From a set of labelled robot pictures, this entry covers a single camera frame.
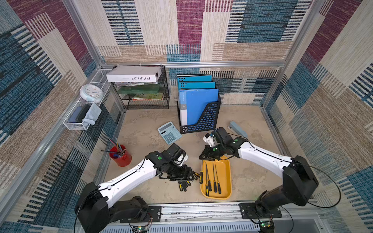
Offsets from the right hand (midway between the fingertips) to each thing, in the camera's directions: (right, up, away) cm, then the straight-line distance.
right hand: (198, 157), depth 80 cm
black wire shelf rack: (-36, +38, +22) cm, 56 cm away
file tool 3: (+9, -15, +2) cm, 18 cm away
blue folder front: (-2, +30, +9) cm, 32 cm away
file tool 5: (-5, -15, +2) cm, 16 cm away
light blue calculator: (-18, +11, +22) cm, 30 cm away
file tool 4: (+12, -16, +3) cm, 20 cm away
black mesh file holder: (+8, +19, +18) cm, 28 cm away
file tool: (+5, -16, +1) cm, 17 cm away
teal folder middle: (+6, +43, +14) cm, 45 cm away
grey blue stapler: (+27, +15, +21) cm, 38 cm away
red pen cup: (-44, 0, +2) cm, 44 cm away
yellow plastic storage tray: (+16, -11, +8) cm, 21 cm away
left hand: (-5, -9, -7) cm, 12 cm away
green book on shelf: (-32, +42, +21) cm, 56 cm away
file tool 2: (+7, -18, 0) cm, 19 cm away
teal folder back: (-1, +49, +21) cm, 53 cm away
